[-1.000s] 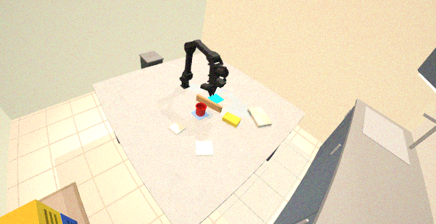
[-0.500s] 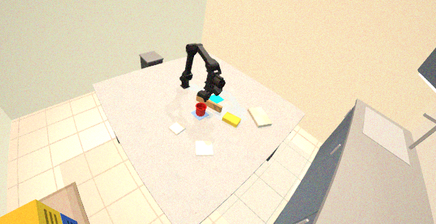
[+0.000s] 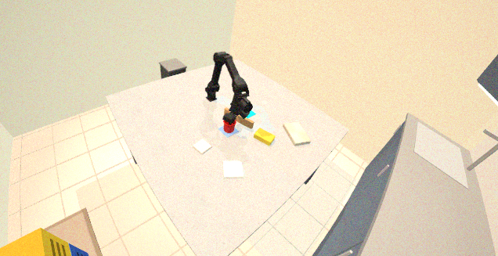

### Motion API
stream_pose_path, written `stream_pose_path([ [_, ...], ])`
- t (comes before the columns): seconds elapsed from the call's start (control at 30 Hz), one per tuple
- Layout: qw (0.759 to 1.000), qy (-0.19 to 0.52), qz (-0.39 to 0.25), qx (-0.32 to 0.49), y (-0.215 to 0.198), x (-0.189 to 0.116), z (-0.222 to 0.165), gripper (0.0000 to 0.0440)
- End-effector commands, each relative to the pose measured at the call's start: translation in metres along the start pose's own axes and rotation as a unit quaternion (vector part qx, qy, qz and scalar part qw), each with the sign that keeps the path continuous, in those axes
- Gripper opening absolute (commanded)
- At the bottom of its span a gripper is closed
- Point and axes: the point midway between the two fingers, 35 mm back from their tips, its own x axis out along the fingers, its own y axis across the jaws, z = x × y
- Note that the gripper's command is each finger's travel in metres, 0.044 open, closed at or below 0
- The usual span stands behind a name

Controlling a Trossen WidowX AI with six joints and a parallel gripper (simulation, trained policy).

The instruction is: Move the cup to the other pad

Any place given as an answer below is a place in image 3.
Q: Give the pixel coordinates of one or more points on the red plastic cup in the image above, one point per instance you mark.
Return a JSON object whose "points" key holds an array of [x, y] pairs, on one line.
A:
{"points": [[227, 127]]}

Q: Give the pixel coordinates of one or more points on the yellow flat block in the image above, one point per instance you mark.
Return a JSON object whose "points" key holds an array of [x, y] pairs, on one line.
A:
{"points": [[264, 136]]}

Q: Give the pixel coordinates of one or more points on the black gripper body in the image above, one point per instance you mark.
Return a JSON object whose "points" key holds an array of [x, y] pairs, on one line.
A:
{"points": [[231, 116]]}

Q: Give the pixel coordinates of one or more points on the cream flat rectangular block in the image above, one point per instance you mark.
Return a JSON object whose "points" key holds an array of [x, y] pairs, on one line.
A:
{"points": [[296, 134]]}

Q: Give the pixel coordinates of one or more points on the wooden beam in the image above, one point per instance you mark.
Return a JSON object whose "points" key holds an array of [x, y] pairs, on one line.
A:
{"points": [[246, 122]]}

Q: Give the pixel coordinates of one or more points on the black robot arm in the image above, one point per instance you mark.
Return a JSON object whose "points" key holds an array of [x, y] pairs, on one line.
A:
{"points": [[239, 85]]}

